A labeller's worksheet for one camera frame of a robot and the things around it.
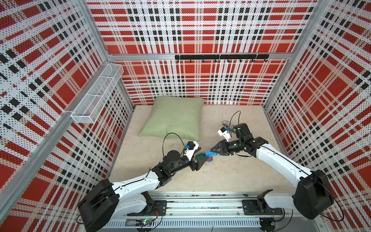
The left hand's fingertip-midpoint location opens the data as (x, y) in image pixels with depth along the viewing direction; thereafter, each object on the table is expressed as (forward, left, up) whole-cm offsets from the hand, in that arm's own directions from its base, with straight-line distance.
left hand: (205, 152), depth 75 cm
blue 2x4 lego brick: (0, -2, -1) cm, 2 cm away
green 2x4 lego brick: (+4, +3, -13) cm, 14 cm away
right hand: (+1, -5, 0) cm, 5 cm away
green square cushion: (+28, +19, -3) cm, 34 cm away
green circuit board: (-29, +31, -15) cm, 45 cm away
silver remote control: (+30, -18, -14) cm, 38 cm away
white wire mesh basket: (+30, +73, +5) cm, 79 cm away
